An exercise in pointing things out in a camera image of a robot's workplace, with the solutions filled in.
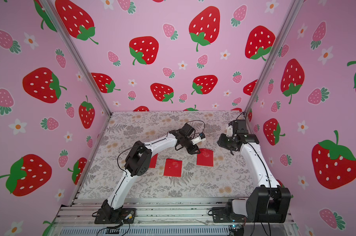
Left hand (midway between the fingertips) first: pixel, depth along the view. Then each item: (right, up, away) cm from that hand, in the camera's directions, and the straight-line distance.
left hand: (200, 149), depth 96 cm
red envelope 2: (+3, -5, -1) cm, 7 cm away
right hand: (+12, +7, -14) cm, 19 cm away
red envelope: (-18, -11, -5) cm, 21 cm away
